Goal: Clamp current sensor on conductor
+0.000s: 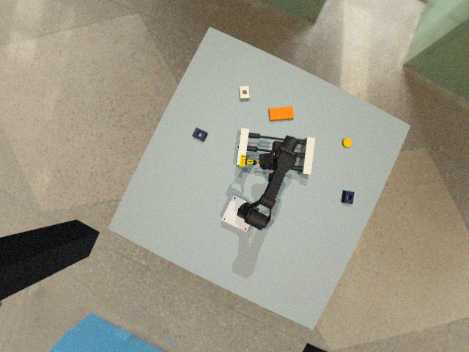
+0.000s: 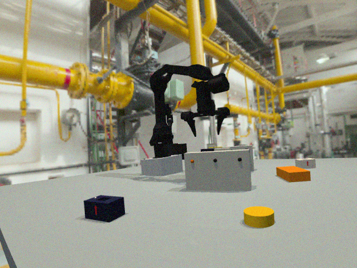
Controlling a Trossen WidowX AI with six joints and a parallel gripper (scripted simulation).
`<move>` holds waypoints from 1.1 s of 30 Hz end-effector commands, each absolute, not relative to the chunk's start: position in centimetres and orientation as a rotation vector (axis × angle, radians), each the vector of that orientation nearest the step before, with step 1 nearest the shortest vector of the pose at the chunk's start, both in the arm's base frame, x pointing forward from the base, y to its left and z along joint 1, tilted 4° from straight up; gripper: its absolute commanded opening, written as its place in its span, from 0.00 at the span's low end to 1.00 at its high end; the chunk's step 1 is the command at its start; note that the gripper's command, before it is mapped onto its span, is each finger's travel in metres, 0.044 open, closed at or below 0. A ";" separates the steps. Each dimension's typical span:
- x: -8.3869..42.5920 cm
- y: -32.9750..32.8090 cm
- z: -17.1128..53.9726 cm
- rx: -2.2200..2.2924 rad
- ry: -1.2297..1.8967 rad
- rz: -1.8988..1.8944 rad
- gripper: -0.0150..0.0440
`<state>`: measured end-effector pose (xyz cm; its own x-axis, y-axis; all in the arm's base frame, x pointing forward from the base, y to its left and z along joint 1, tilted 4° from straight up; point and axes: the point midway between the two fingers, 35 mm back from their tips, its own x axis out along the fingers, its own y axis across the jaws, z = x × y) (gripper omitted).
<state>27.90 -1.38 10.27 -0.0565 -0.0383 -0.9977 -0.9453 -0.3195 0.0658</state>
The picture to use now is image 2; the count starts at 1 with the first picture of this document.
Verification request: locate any orange rectangular block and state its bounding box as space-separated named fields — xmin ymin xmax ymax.
xmin=276 ymin=166 xmax=311 ymax=182

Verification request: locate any yellow short cylinder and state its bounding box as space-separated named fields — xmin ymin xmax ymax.
xmin=244 ymin=206 xmax=274 ymax=228

